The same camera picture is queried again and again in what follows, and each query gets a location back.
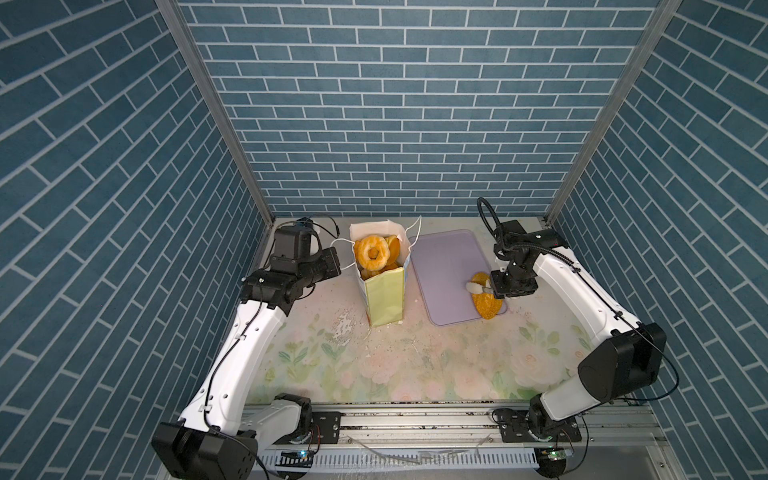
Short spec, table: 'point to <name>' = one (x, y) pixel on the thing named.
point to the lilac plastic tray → (447, 260)
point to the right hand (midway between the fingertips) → (501, 289)
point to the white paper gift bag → (384, 294)
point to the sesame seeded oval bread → (486, 304)
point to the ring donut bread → (372, 252)
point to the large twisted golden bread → (369, 273)
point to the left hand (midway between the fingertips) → (341, 257)
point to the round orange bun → (394, 250)
